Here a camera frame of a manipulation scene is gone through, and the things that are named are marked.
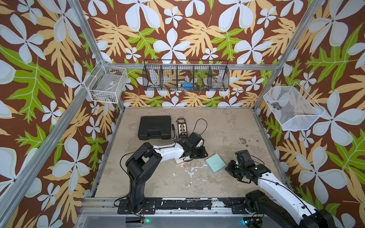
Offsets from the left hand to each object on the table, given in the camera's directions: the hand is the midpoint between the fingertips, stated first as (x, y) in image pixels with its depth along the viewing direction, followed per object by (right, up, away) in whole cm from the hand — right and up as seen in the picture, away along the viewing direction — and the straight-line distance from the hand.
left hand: (208, 153), depth 87 cm
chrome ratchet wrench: (-23, +14, +17) cm, 32 cm away
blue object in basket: (-13, +45, +8) cm, 47 cm away
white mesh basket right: (+49, +28, -4) cm, 57 cm away
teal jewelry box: (+4, -5, -1) cm, 7 cm away
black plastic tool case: (-36, +16, +12) cm, 41 cm away
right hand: (+8, -8, -3) cm, 11 cm away
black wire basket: (-14, +53, +12) cm, 56 cm away
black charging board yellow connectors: (-16, +13, +17) cm, 27 cm away
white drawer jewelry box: (-19, -4, -2) cm, 19 cm away
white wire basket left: (-64, +43, -2) cm, 77 cm away
